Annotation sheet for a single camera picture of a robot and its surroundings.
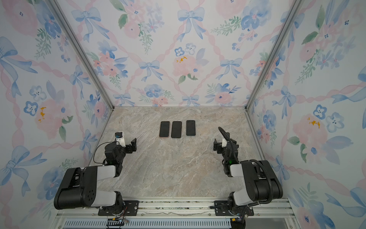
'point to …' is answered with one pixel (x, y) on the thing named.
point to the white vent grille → (148, 224)
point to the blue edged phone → (176, 130)
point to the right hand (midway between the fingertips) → (223, 138)
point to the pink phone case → (164, 129)
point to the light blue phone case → (196, 128)
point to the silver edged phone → (164, 129)
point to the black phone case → (176, 130)
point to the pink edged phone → (190, 128)
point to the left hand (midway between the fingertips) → (128, 138)
